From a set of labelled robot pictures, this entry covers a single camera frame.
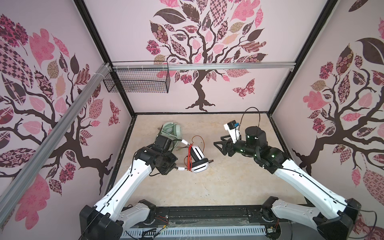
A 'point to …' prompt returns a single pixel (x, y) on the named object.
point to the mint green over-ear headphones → (173, 131)
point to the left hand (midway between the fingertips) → (177, 166)
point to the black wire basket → (138, 81)
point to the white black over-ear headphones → (199, 164)
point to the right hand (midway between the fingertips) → (218, 139)
